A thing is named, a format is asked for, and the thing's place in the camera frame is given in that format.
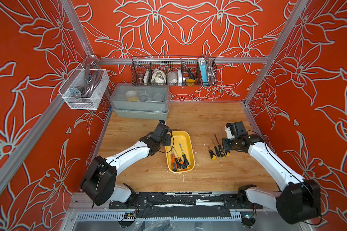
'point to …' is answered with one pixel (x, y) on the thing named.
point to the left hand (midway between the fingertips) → (168, 136)
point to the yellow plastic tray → (182, 143)
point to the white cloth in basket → (158, 77)
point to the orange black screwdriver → (174, 163)
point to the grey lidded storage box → (150, 100)
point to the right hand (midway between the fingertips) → (222, 143)
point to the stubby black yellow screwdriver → (213, 156)
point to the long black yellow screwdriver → (227, 151)
